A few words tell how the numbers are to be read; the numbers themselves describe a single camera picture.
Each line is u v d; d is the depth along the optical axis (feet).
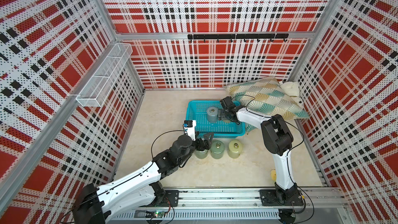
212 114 3.14
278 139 1.81
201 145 2.14
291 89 3.54
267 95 3.13
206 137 2.31
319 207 2.33
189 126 2.10
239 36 2.94
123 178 1.55
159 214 2.27
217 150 2.72
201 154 2.71
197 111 3.48
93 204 1.34
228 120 3.28
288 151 1.86
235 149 2.70
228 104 2.65
